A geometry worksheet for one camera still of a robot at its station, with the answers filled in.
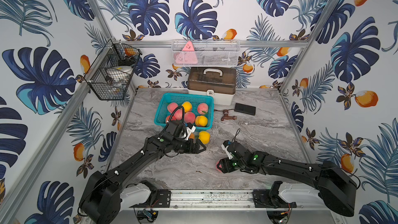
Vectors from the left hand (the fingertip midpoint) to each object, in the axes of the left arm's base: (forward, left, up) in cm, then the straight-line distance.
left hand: (200, 147), depth 76 cm
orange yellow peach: (+22, +22, -10) cm, 33 cm away
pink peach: (+30, 0, -7) cm, 31 cm away
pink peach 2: (+26, +16, -9) cm, 31 cm away
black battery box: (+35, -29, -11) cm, 47 cm away
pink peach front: (-6, -9, -11) cm, 16 cm away
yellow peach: (+32, +10, -9) cm, 35 cm away
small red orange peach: (+11, +5, -10) cm, 16 cm away
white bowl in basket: (+28, +43, +20) cm, 55 cm away
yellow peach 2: (+11, -2, -9) cm, 14 cm away
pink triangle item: (+46, +11, +21) cm, 51 cm away
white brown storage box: (+44, -10, +4) cm, 46 cm away
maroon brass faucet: (+29, -15, -13) cm, 35 cm away
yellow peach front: (+21, +1, -8) cm, 23 cm away
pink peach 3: (+23, +8, -8) cm, 25 cm away
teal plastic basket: (+38, +6, -7) cm, 39 cm away
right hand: (-4, -12, -12) cm, 17 cm away
